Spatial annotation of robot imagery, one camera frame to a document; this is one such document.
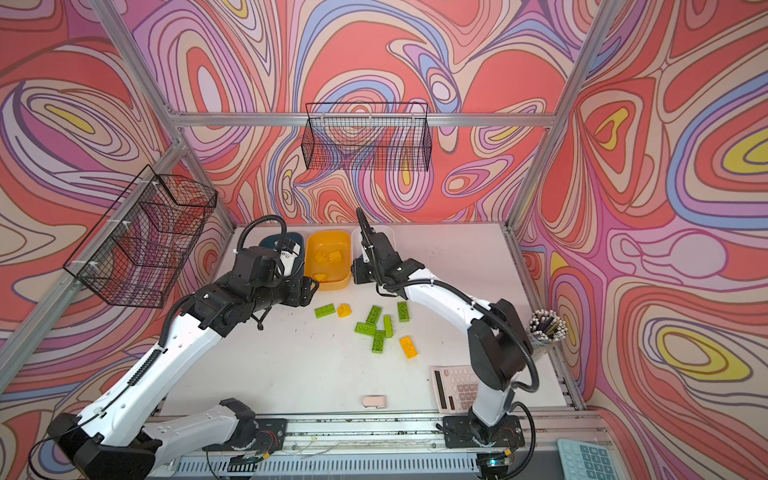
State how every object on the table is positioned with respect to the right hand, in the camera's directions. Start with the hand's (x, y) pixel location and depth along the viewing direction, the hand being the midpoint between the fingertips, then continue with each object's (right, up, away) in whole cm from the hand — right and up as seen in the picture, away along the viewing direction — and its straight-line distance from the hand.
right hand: (358, 273), depth 86 cm
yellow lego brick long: (+15, -22, +2) cm, 27 cm away
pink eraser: (+6, -33, -9) cm, 35 cm away
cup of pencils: (+49, -13, -11) cm, 52 cm away
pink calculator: (+27, -30, -7) cm, 41 cm away
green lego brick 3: (+9, -17, +5) cm, 19 cm away
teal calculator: (+54, -43, -17) cm, 71 cm away
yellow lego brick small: (-15, +4, +21) cm, 27 cm away
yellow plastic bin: (-12, +4, +19) cm, 23 cm away
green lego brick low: (+2, -18, +5) cm, 18 cm away
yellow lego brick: (-10, +4, +20) cm, 23 cm away
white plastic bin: (-3, +12, +22) cm, 25 cm away
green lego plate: (-12, -13, +9) cm, 19 cm away
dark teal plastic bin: (-26, +12, +23) cm, 37 cm away
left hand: (-11, -1, -13) cm, 17 cm away
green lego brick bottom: (+6, -21, +2) cm, 22 cm away
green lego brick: (+4, -14, +7) cm, 16 cm away
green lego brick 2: (+14, -13, +7) cm, 20 cm away
